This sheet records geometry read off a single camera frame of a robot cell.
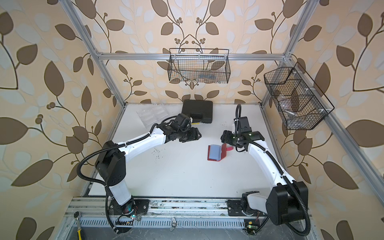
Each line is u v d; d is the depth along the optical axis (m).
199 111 1.12
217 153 0.93
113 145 0.48
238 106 0.66
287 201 0.39
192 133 0.76
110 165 0.46
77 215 0.72
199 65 0.96
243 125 0.63
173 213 0.74
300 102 0.74
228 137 0.73
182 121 0.67
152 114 1.11
